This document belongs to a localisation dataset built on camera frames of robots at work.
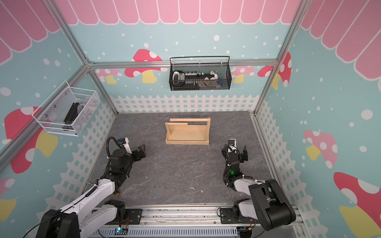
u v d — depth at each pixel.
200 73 0.91
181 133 1.09
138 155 0.76
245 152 0.79
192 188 0.83
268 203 0.43
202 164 0.92
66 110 0.76
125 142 0.75
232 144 0.75
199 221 0.74
